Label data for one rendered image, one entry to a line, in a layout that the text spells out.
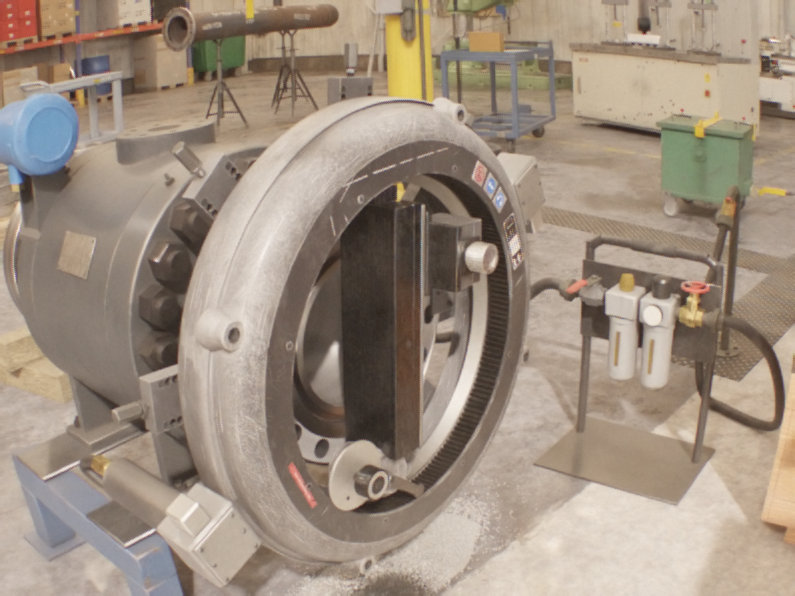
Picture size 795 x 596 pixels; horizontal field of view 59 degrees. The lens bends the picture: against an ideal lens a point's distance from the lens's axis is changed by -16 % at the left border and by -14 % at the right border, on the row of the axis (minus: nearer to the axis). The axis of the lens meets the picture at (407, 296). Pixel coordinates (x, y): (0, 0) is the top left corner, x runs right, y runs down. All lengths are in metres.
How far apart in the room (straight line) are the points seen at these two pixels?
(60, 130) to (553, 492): 1.40
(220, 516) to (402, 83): 4.00
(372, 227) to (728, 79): 6.15
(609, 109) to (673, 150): 3.38
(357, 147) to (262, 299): 0.24
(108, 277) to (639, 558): 1.23
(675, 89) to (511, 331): 5.92
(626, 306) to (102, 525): 1.26
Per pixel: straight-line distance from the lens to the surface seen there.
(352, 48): 1.26
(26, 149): 1.57
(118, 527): 1.52
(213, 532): 1.09
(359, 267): 1.18
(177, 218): 1.33
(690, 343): 1.98
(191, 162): 1.06
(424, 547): 1.79
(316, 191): 1.04
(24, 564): 1.94
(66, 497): 1.67
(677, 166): 4.48
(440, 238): 1.17
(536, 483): 2.02
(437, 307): 1.49
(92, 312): 1.44
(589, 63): 7.93
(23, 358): 2.78
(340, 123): 1.12
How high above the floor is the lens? 1.10
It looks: 20 degrees down
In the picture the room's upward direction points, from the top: 2 degrees counter-clockwise
